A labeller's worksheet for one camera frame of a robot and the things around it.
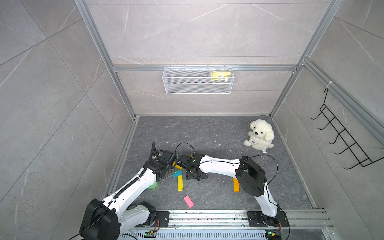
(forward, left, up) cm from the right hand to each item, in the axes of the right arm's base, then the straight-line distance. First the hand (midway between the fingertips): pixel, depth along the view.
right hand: (194, 176), depth 88 cm
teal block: (+2, +10, +2) cm, 10 cm away
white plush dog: (+18, -41, +15) cm, 48 cm away
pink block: (-14, +3, +2) cm, 15 cm away
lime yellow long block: (-4, +8, +1) cm, 9 cm away
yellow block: (-1, +8, +17) cm, 18 cm away
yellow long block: (+3, +1, +20) cm, 21 cm away
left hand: (+2, +15, +8) cm, 17 cm away
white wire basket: (+55, -4, +30) cm, 63 cm away
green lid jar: (-7, +22, +5) cm, 24 cm away
